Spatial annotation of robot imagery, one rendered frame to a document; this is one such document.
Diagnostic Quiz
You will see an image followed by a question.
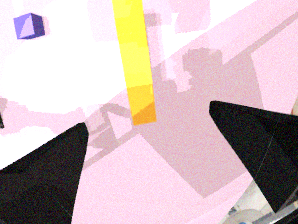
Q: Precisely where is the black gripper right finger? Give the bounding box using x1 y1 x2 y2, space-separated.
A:
209 100 298 214

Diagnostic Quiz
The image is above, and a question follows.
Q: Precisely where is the yellow bar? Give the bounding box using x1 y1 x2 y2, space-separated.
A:
112 0 156 125

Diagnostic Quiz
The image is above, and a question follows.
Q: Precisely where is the purple cube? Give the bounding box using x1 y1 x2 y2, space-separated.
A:
13 12 45 40

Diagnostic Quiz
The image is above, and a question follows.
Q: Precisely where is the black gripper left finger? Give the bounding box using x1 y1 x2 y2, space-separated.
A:
0 121 89 224

